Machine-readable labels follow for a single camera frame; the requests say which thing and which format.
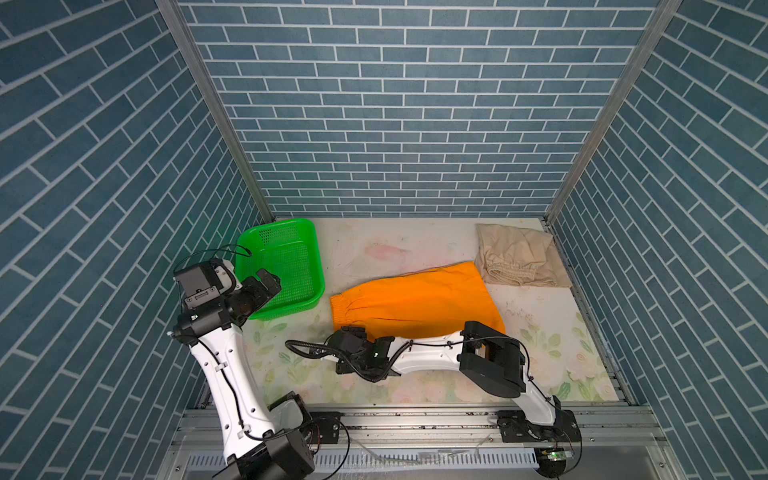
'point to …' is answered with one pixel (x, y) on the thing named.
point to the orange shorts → (419, 303)
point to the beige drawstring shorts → (519, 255)
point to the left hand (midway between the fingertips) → (266, 285)
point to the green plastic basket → (288, 248)
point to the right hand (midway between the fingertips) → (339, 338)
